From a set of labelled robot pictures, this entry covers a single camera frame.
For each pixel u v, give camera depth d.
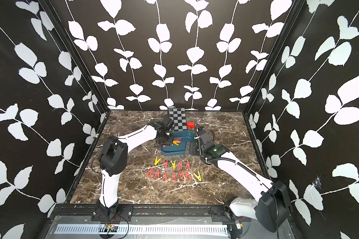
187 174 0.87
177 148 1.00
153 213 0.75
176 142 1.00
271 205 0.39
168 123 0.78
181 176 0.86
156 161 0.92
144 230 0.70
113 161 0.53
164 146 0.97
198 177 0.86
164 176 0.86
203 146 0.60
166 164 0.90
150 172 0.88
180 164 0.90
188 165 0.90
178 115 1.15
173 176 0.86
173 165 0.90
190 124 1.12
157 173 0.87
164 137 0.81
